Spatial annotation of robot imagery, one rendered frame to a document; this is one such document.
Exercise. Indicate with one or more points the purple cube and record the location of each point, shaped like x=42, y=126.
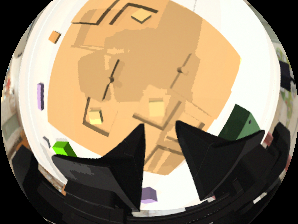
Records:
x=148, y=195

